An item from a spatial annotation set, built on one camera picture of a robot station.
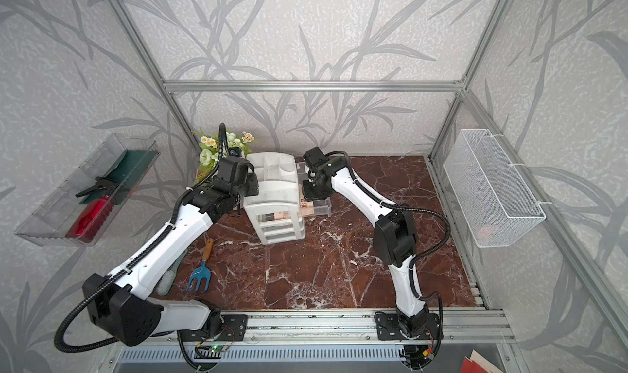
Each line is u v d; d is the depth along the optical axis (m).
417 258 0.54
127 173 0.72
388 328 0.73
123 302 0.38
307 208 0.85
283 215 0.91
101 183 0.66
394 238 0.52
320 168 0.65
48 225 0.58
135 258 0.42
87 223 0.58
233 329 0.72
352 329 0.75
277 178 0.85
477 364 0.68
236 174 0.58
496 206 0.60
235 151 0.67
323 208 0.81
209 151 0.84
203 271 0.85
